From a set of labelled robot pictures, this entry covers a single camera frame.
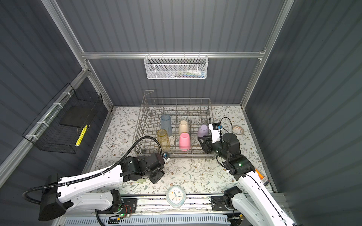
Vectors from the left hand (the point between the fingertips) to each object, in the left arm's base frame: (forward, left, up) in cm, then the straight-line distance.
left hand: (161, 171), depth 75 cm
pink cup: (+17, -14, +2) cm, 22 cm away
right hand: (+11, -22, +14) cm, 29 cm away
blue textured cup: (+31, -2, +2) cm, 31 cm away
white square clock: (-11, -7, -7) cm, 15 cm away
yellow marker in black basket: (+17, +38, +17) cm, 45 cm away
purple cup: (+23, -26, +3) cm, 35 cm away
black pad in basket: (+27, +46, +18) cm, 56 cm away
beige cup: (+28, -13, +3) cm, 31 cm away
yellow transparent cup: (+18, -1, +4) cm, 18 cm away
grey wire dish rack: (+37, -8, -6) cm, 38 cm away
